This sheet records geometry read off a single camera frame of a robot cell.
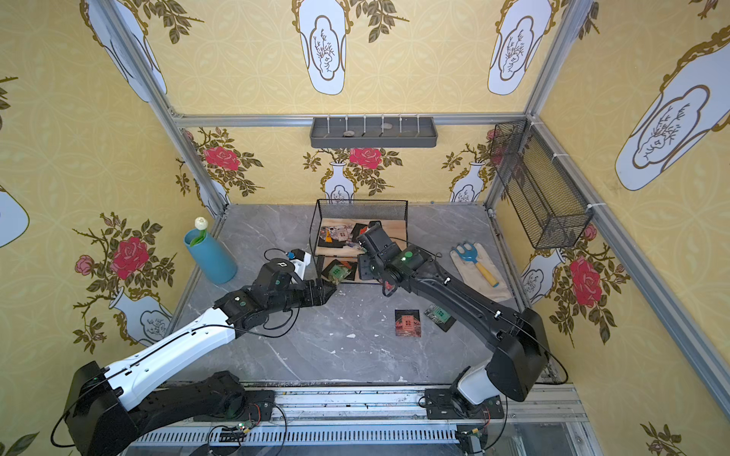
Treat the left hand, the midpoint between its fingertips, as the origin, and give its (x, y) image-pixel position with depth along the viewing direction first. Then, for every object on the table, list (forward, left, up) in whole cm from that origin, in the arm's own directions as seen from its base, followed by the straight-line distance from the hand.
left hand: (327, 289), depth 78 cm
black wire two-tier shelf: (+23, -1, 0) cm, 23 cm away
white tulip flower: (+14, +34, +12) cm, 38 cm away
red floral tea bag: (+8, -19, -15) cm, 25 cm away
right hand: (+5, -9, +2) cm, 11 cm away
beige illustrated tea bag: (+20, -2, 0) cm, 20 cm away
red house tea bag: (-4, -24, -15) cm, 28 cm away
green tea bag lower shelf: (+14, -1, -14) cm, 20 cm away
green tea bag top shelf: (-2, -34, -16) cm, 38 cm away
